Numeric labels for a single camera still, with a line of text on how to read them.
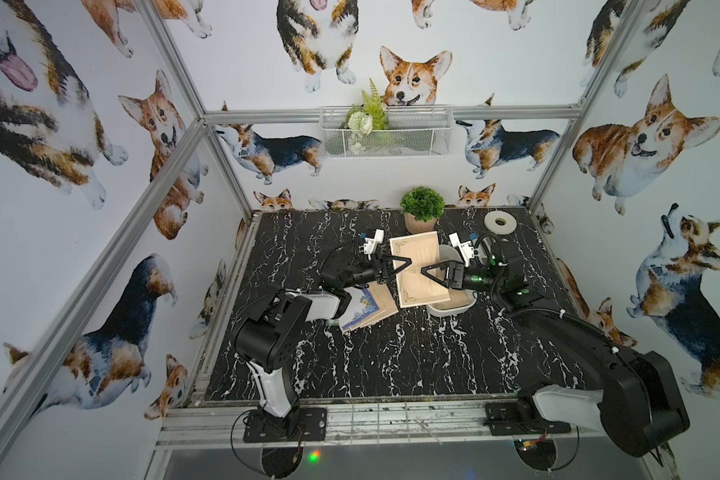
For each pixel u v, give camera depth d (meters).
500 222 1.17
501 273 0.62
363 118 0.82
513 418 0.73
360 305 0.93
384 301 0.94
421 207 1.00
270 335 0.49
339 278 0.69
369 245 0.79
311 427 0.73
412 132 0.92
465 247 0.73
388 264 0.76
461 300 0.93
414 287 0.76
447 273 0.68
